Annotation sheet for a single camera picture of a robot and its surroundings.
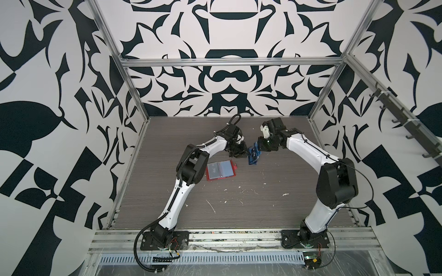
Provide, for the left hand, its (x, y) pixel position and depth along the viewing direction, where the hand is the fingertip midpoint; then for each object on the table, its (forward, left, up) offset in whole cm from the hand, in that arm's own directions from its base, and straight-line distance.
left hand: (249, 151), depth 100 cm
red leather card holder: (-10, +16, -2) cm, 19 cm away
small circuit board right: (-51, -19, -3) cm, 55 cm away
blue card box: (-2, -2, +1) cm, 3 cm away
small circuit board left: (-49, +41, -6) cm, 64 cm away
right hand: (-2, -3, +10) cm, 11 cm away
